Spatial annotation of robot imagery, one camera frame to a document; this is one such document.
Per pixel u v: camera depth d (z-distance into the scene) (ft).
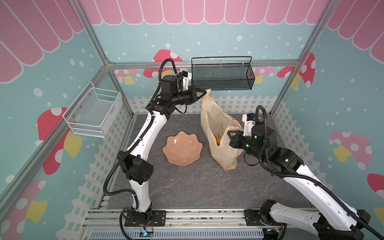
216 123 3.19
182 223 2.43
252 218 2.43
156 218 2.44
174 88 1.89
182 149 3.23
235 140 1.81
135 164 1.54
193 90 2.08
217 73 3.08
